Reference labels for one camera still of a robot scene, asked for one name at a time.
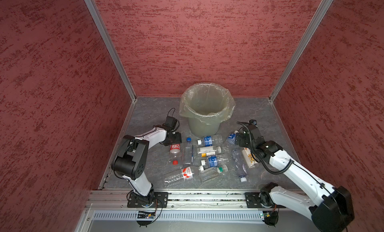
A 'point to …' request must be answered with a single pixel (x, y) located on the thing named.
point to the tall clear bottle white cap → (239, 163)
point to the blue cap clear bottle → (188, 151)
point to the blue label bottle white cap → (230, 142)
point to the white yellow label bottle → (206, 151)
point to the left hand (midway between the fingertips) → (176, 143)
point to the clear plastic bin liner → (207, 102)
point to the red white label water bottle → (186, 173)
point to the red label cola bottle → (175, 149)
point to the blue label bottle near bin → (215, 140)
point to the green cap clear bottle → (210, 173)
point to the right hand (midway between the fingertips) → (242, 140)
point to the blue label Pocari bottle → (213, 160)
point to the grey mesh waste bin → (200, 129)
